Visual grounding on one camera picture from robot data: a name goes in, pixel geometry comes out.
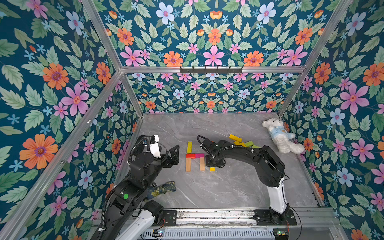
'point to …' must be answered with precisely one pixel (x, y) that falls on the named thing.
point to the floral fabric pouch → (152, 191)
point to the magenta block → (198, 155)
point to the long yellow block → (189, 147)
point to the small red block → (191, 156)
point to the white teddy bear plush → (281, 136)
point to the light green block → (249, 144)
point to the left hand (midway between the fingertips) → (173, 147)
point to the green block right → (256, 146)
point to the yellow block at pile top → (231, 136)
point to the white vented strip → (213, 233)
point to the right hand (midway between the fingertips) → (212, 162)
